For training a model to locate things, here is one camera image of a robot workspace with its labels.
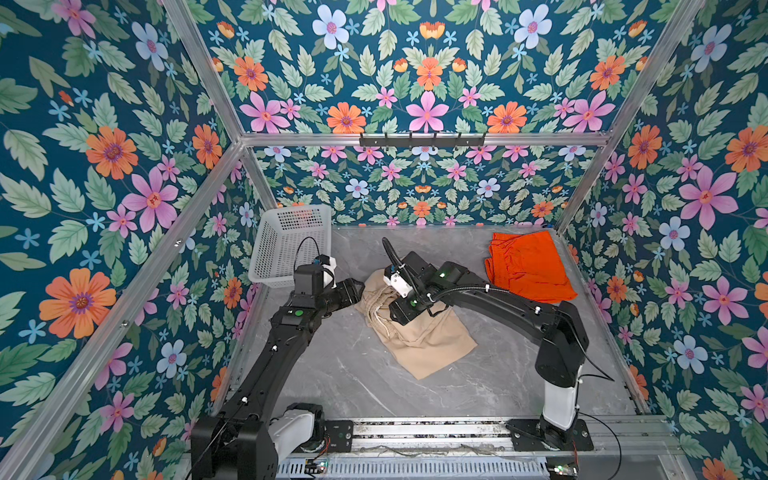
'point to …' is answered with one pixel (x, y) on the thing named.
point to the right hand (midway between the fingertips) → (399, 307)
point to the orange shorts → (529, 264)
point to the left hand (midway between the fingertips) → (360, 280)
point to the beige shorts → (422, 345)
